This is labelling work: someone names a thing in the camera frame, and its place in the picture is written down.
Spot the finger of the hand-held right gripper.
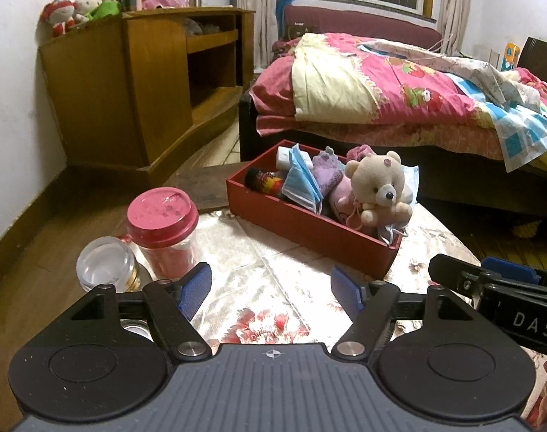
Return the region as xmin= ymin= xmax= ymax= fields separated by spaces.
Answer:
xmin=479 ymin=256 xmax=547 ymax=289
xmin=428 ymin=253 xmax=485 ymax=300

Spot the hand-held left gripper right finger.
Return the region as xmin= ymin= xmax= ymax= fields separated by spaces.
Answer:
xmin=330 ymin=265 xmax=476 ymax=363

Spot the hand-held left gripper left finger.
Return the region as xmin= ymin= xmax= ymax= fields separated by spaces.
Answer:
xmin=71 ymin=262 xmax=212 ymax=363

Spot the red cardboard box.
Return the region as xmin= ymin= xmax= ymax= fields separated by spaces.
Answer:
xmin=225 ymin=140 xmax=420 ymax=280

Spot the pink and teal plush toy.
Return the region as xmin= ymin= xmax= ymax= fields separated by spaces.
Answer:
xmin=325 ymin=175 xmax=373 ymax=235

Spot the cream teddy bear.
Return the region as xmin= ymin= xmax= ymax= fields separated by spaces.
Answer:
xmin=343 ymin=152 xmax=413 ymax=228

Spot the purple fluffy cloth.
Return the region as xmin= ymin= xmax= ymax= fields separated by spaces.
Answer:
xmin=312 ymin=146 xmax=346 ymax=194

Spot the rainbow striped knit sock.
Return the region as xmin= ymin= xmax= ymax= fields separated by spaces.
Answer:
xmin=244 ymin=166 xmax=285 ymax=196

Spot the pink fluffy cloth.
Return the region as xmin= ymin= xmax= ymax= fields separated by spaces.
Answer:
xmin=345 ymin=144 xmax=375 ymax=163

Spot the white sponge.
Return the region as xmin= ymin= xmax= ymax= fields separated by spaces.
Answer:
xmin=276 ymin=145 xmax=314 ymax=169

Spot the yellow item under bed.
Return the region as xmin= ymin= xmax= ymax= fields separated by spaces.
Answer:
xmin=512 ymin=218 xmax=542 ymax=239

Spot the shiny floral tablecloth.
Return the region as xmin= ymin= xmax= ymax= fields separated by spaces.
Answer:
xmin=116 ymin=207 xmax=547 ymax=432

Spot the pink lidded clear tumbler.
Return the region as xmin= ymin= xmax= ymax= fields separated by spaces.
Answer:
xmin=126 ymin=189 xmax=200 ymax=282

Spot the clear glass jar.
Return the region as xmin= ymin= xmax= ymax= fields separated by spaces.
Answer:
xmin=76 ymin=238 xmax=153 ymax=338

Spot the blue patterned bed sheet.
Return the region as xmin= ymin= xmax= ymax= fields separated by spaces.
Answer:
xmin=449 ymin=56 xmax=547 ymax=174

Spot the pink printed quilt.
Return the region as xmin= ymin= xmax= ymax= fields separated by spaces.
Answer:
xmin=249 ymin=31 xmax=508 ymax=163

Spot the yellow printed box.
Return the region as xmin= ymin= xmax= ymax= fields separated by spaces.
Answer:
xmin=501 ymin=41 xmax=521 ymax=73

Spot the dark wooden board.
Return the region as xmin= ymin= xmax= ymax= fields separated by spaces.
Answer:
xmin=516 ymin=36 xmax=547 ymax=91

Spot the wooden cabinet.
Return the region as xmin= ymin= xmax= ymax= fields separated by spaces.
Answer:
xmin=39 ymin=5 xmax=256 ymax=176

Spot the maroon bed headboard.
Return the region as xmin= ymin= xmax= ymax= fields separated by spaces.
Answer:
xmin=273 ymin=4 xmax=443 ymax=55

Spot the grey stuffed toy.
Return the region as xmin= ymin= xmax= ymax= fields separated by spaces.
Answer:
xmin=184 ymin=18 xmax=220 ymax=37

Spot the beige curtain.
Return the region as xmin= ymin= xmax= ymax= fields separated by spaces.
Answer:
xmin=231 ymin=0 xmax=281 ymax=73
xmin=435 ymin=0 xmax=474 ymax=57

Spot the blue hanging cloth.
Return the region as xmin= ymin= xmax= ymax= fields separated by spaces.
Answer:
xmin=276 ymin=0 xmax=294 ymax=39

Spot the green plush toy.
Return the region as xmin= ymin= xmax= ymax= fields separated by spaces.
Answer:
xmin=89 ymin=0 xmax=122 ymax=21

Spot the white plush toy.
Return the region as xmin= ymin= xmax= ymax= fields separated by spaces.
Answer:
xmin=72 ymin=0 xmax=102 ymax=25

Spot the red and white plush doll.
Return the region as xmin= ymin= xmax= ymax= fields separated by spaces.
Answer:
xmin=40 ymin=0 xmax=78 ymax=39

